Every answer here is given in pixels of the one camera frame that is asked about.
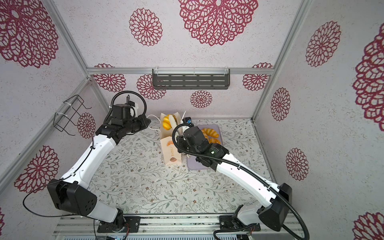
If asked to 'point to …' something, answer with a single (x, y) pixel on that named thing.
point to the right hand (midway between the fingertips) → (178, 135)
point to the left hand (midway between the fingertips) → (150, 123)
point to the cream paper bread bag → (170, 154)
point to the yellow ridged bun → (166, 122)
